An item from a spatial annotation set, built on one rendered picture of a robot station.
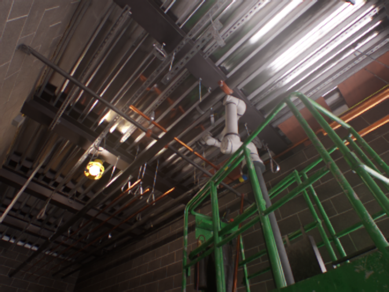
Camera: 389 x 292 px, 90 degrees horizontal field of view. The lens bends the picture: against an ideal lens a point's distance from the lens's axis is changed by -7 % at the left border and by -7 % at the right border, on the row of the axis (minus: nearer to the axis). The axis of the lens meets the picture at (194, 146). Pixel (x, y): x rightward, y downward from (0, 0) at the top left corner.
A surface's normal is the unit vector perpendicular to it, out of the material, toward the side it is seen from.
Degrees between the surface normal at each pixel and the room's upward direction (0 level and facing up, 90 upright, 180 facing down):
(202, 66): 180
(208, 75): 180
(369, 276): 90
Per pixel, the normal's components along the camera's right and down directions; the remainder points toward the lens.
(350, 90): 0.00, 0.65
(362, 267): -0.88, -0.36
